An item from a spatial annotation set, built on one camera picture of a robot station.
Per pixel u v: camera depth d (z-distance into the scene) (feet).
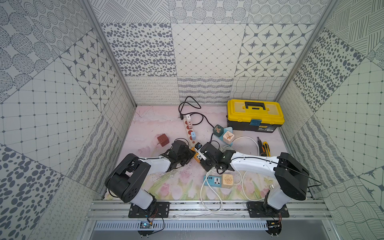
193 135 3.13
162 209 2.40
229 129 3.30
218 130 3.13
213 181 2.64
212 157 2.13
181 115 3.67
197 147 2.51
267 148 3.13
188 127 3.32
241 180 2.75
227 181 2.46
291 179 1.45
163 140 3.14
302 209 2.51
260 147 3.13
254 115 3.12
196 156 2.94
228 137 2.97
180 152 2.40
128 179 1.47
